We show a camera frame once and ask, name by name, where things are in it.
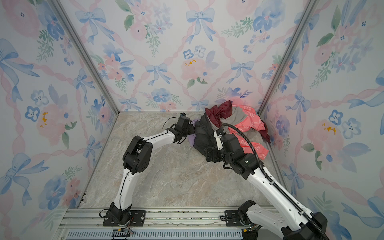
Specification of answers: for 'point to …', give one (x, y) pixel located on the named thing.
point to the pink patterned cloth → (252, 121)
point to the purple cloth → (192, 137)
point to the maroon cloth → (215, 113)
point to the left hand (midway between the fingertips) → (194, 126)
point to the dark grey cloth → (205, 137)
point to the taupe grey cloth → (235, 115)
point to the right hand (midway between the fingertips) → (212, 148)
